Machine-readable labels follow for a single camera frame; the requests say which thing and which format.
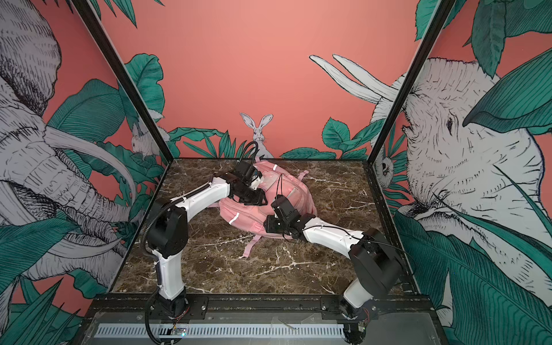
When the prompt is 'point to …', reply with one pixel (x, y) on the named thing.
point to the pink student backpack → (249, 219)
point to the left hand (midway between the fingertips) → (265, 199)
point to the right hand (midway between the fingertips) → (263, 223)
